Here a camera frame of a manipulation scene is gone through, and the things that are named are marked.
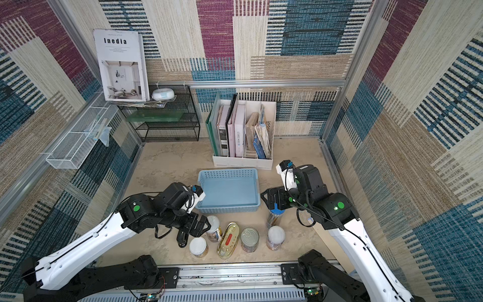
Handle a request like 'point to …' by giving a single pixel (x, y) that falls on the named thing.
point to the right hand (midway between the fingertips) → (272, 191)
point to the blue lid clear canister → (274, 216)
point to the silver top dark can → (249, 238)
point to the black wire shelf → (187, 129)
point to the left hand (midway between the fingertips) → (201, 222)
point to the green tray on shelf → (155, 116)
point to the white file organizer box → (246, 131)
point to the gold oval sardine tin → (228, 241)
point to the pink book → (236, 130)
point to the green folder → (212, 123)
